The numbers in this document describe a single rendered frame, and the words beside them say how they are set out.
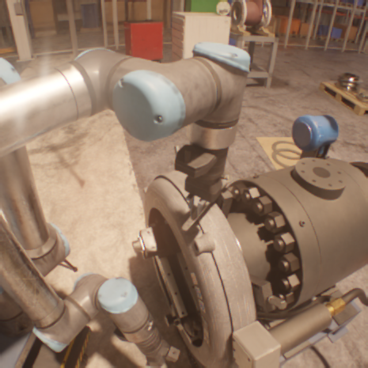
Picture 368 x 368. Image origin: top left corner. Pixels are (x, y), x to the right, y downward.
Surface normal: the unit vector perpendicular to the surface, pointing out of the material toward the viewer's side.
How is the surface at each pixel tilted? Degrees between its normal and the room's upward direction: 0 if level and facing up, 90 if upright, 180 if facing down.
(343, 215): 35
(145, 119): 92
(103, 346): 0
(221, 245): 26
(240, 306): 51
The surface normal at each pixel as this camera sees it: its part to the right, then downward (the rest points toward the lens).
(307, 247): 0.30, -0.16
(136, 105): -0.62, 0.50
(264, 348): -0.12, -0.95
